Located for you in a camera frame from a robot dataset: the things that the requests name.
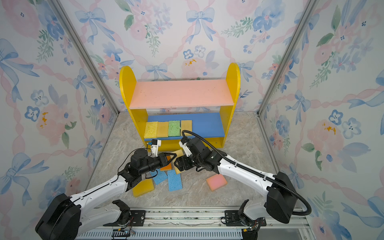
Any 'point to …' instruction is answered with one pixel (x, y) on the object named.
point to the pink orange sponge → (216, 181)
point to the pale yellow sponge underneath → (186, 125)
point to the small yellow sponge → (179, 153)
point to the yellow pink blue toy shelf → (163, 109)
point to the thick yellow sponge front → (143, 187)
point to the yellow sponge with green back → (162, 129)
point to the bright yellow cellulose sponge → (151, 130)
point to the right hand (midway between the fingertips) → (180, 160)
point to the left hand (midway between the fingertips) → (176, 154)
